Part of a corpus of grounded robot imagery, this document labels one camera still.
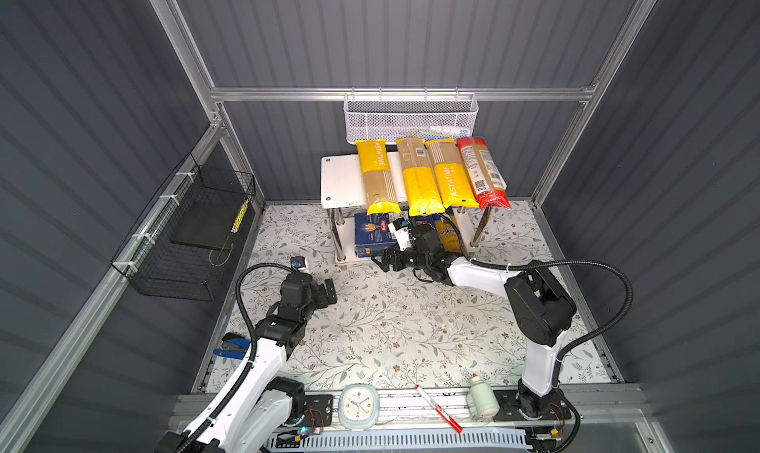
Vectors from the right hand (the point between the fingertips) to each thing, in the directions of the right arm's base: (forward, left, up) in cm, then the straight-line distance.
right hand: (384, 255), depth 91 cm
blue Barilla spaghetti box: (+17, -15, -2) cm, 22 cm away
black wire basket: (-11, +49, +18) cm, 54 cm away
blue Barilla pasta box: (+7, +4, +2) cm, 8 cm away
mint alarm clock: (-39, +6, -9) cm, 41 cm away
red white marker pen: (-40, -14, -11) cm, 44 cm away
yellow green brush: (+2, +39, +17) cm, 42 cm away
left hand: (-11, +19, +2) cm, 22 cm away
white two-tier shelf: (+4, +10, +23) cm, 25 cm away
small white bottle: (-39, -24, -5) cm, 46 cm away
